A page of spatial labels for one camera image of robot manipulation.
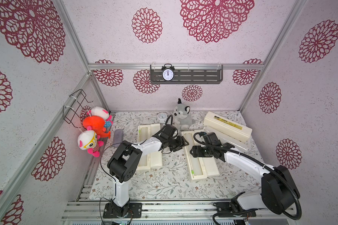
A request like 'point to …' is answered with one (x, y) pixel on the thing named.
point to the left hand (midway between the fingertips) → (187, 146)
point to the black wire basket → (72, 114)
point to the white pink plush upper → (103, 113)
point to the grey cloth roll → (118, 137)
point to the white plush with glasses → (88, 139)
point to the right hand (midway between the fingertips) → (193, 150)
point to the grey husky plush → (181, 113)
